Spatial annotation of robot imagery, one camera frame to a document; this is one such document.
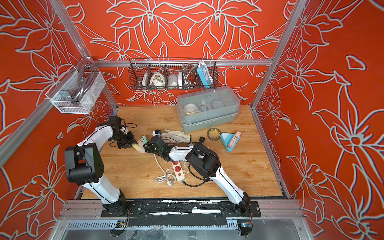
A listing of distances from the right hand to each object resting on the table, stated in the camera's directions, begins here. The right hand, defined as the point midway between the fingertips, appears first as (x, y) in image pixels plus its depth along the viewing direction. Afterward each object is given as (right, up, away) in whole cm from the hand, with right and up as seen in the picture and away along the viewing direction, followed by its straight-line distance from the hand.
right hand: (140, 147), depth 91 cm
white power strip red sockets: (+24, -12, -8) cm, 28 cm away
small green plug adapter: (+3, +5, -1) cm, 6 cm away
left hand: (-3, +3, 0) cm, 4 cm away
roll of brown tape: (+48, +7, +11) cm, 50 cm away
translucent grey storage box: (+43, +25, +6) cm, 50 cm away
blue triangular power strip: (+57, +4, +2) cm, 57 cm away
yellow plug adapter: (-3, +1, -1) cm, 3 cm away
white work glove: (+21, +6, +8) cm, 23 cm away
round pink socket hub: (0, -1, +1) cm, 1 cm away
